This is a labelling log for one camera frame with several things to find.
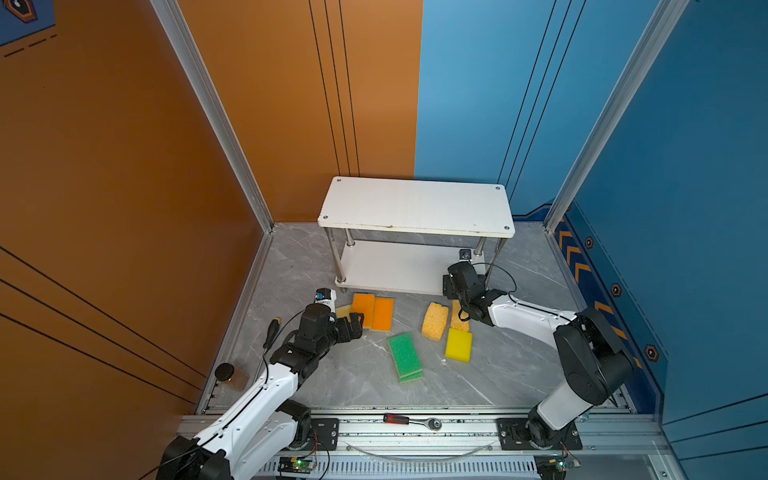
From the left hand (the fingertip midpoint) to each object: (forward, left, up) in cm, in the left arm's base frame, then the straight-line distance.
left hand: (351, 315), depth 84 cm
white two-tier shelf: (+39, -15, -8) cm, 43 cm away
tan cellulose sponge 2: (+1, -31, -5) cm, 31 cm away
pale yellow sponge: (+5, +3, -6) cm, 8 cm away
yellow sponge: (-5, -32, -8) cm, 33 cm away
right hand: (+14, -32, 0) cm, 34 cm away
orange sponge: (+7, -3, -6) cm, 10 cm away
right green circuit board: (-34, -50, -10) cm, 61 cm away
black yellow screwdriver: (+1, +25, -9) cm, 26 cm away
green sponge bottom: (-14, -17, -8) cm, 23 cm away
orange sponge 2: (+5, -8, -8) cm, 12 cm away
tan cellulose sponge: (+2, -25, -7) cm, 26 cm away
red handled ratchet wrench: (-25, -22, -8) cm, 34 cm away
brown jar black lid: (-17, +28, -3) cm, 33 cm away
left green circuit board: (-34, +11, -11) cm, 37 cm away
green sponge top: (-9, -15, -6) cm, 19 cm away
